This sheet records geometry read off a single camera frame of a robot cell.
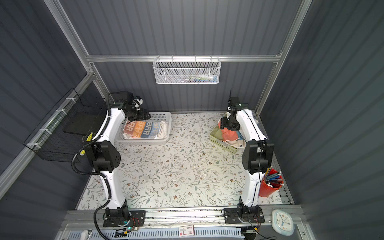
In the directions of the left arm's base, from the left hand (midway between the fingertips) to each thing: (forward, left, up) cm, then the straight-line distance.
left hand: (145, 116), depth 93 cm
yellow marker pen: (-23, +21, +9) cm, 32 cm away
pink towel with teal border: (-9, -55, -12) cm, 57 cm away
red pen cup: (-42, -69, -8) cm, 81 cm away
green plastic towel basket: (-8, -46, -13) cm, 48 cm away
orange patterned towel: (+2, +8, -14) cm, 16 cm away
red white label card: (-59, -23, -18) cm, 66 cm away
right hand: (-10, -52, -4) cm, 53 cm away
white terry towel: (-1, -9, -14) cm, 17 cm away
